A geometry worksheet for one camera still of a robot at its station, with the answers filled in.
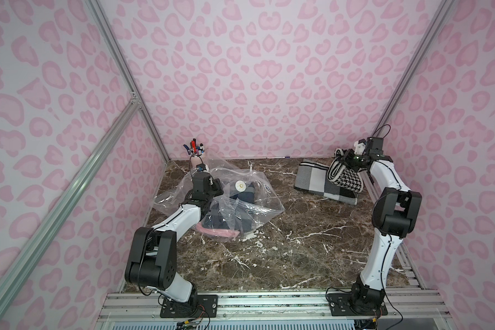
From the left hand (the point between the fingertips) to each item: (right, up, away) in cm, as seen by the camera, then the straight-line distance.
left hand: (218, 178), depth 92 cm
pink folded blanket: (+1, -23, -4) cm, 24 cm away
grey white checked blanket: (+48, 0, +17) cm, 51 cm away
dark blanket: (+8, -12, -13) cm, 20 cm away
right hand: (+56, +11, +7) cm, 57 cm away
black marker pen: (-12, +16, +17) cm, 26 cm away
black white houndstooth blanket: (+59, 0, +6) cm, 59 cm away
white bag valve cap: (+10, -4, +2) cm, 11 cm away
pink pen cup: (-15, +10, +18) cm, 25 cm away
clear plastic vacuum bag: (+22, -13, +5) cm, 26 cm away
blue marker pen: (-17, +14, +13) cm, 26 cm away
